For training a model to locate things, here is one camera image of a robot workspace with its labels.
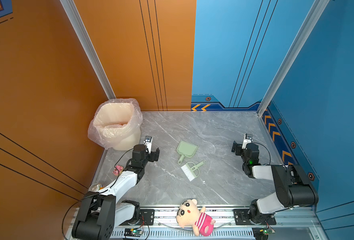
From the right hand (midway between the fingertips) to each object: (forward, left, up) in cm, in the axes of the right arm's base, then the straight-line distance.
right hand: (241, 142), depth 94 cm
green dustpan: (-1, +35, -6) cm, 35 cm away
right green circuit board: (-46, -1, -10) cm, 47 cm away
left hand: (-4, +57, +4) cm, 57 cm away
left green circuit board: (-46, +61, -8) cm, 77 cm away
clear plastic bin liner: (-5, +84, +19) cm, 86 cm away
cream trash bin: (-2, +71, +20) cm, 73 cm away
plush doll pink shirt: (-40, +34, 0) cm, 52 cm away
